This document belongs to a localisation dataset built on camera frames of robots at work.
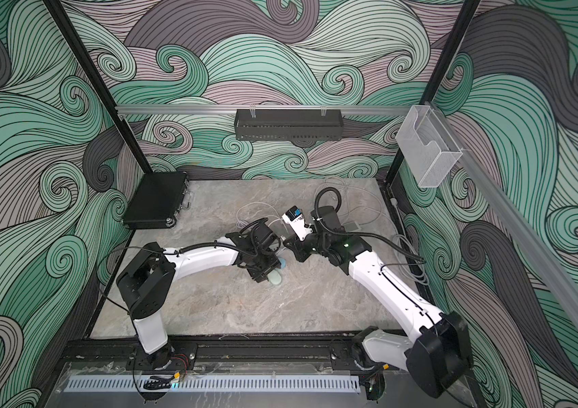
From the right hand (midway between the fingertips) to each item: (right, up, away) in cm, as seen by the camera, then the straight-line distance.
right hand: (285, 242), depth 76 cm
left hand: (-1, -11, +9) cm, 14 cm away
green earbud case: (-4, -14, +11) cm, 18 cm away
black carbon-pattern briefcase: (-56, +13, +31) cm, 65 cm away
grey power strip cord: (+50, -8, +24) cm, 56 cm away
